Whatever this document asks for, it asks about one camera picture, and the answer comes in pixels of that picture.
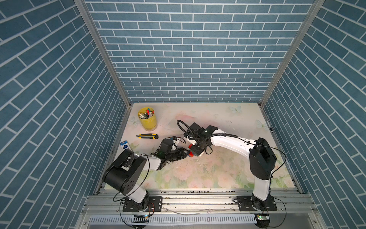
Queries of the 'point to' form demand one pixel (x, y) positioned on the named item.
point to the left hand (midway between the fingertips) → (190, 155)
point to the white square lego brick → (200, 155)
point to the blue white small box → (125, 145)
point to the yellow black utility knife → (147, 136)
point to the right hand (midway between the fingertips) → (196, 150)
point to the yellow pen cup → (147, 118)
